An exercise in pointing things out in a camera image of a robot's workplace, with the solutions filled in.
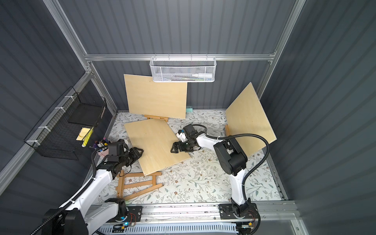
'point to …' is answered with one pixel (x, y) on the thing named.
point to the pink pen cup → (103, 153)
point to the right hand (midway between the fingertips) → (178, 151)
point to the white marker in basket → (202, 75)
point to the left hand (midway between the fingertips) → (143, 152)
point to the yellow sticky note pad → (83, 132)
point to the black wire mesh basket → (63, 132)
